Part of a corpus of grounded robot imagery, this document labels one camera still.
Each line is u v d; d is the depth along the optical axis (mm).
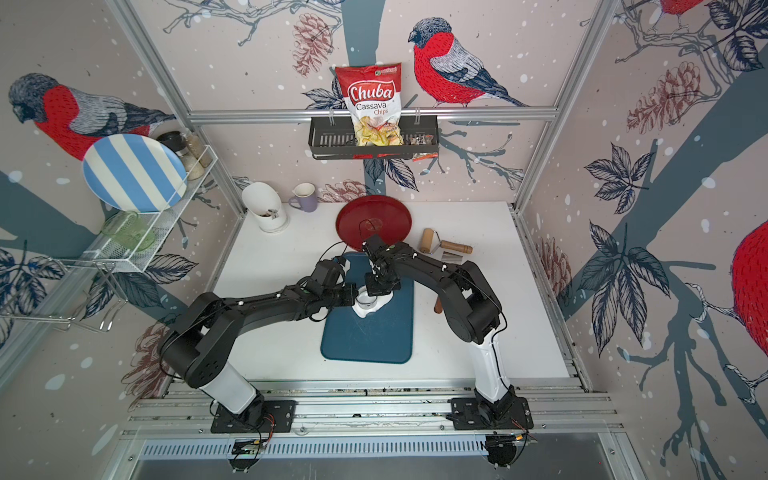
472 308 524
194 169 822
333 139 951
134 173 727
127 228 698
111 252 658
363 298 926
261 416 689
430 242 1074
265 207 1131
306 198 1141
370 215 1320
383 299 930
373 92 797
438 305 871
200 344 456
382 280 803
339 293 804
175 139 796
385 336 876
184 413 1037
